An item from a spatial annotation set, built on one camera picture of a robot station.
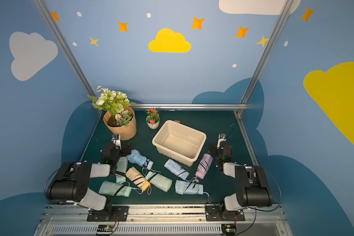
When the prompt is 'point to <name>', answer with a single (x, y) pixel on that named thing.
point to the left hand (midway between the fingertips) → (122, 141)
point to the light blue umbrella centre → (175, 168)
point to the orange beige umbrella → (138, 178)
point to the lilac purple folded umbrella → (205, 163)
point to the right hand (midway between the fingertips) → (221, 142)
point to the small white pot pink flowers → (153, 119)
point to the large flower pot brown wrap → (120, 117)
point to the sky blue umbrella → (135, 157)
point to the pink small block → (179, 122)
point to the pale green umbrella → (160, 181)
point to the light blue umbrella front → (187, 187)
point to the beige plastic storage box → (179, 142)
